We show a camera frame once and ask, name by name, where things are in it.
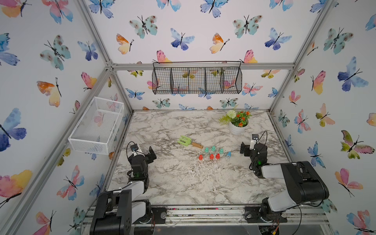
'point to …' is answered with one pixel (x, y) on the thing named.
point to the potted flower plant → (237, 121)
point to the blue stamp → (228, 154)
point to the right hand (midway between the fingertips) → (253, 141)
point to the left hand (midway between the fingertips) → (144, 148)
